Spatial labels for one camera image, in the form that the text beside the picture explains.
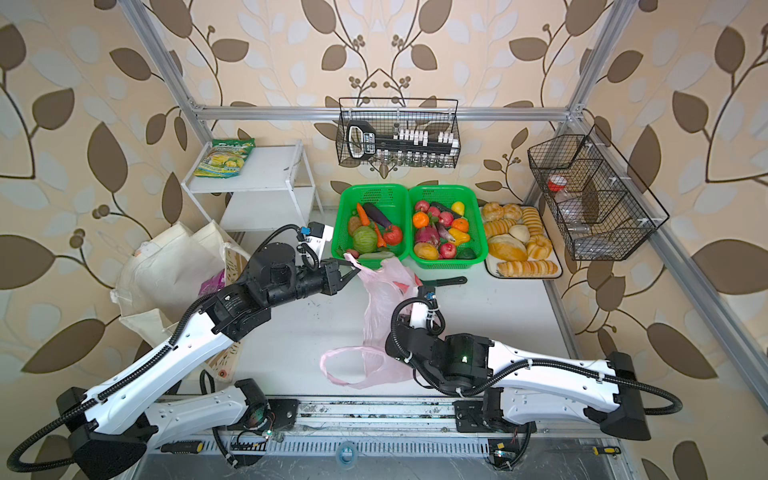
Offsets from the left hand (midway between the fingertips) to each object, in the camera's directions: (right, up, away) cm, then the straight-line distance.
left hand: (363, 265), depth 63 cm
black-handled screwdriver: (-42, -42, +5) cm, 60 cm away
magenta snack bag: (-47, -8, +24) cm, 53 cm away
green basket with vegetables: (-2, +11, +46) cm, 48 cm away
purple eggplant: (0, +15, +53) cm, 55 cm away
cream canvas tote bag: (-56, -5, +17) cm, 59 cm away
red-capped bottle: (+51, +20, +18) cm, 58 cm away
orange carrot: (-6, +15, +52) cm, 54 cm away
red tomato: (+6, +7, +40) cm, 41 cm away
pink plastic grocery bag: (+5, -5, +5) cm, 9 cm away
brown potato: (-8, +11, +47) cm, 49 cm away
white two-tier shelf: (-27, +19, +18) cm, 38 cm away
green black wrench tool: (+23, -9, +37) cm, 45 cm away
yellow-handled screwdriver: (+57, -44, +7) cm, 72 cm away
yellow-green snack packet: (-42, +29, +22) cm, 55 cm away
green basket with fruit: (+25, +10, +45) cm, 53 cm away
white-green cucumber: (0, 0, +39) cm, 39 cm away
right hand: (+7, -14, +7) cm, 17 cm away
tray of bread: (+50, +4, +41) cm, 65 cm away
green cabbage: (-3, +5, +38) cm, 39 cm away
